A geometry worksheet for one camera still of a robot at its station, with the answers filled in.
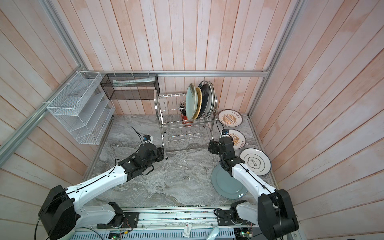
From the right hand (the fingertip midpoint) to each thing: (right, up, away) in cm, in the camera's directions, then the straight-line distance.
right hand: (217, 141), depth 87 cm
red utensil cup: (-19, +12, -6) cm, 23 cm away
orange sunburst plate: (+16, +17, +31) cm, 39 cm away
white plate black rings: (+27, -13, +7) cm, 31 cm away
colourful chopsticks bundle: (-21, +20, 0) cm, 29 cm away
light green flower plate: (-15, +22, -7) cm, 28 cm away
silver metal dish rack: (-25, +4, +18) cm, 31 cm away
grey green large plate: (+4, -25, -4) cm, 26 cm away
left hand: (-33, -6, -5) cm, 34 cm away
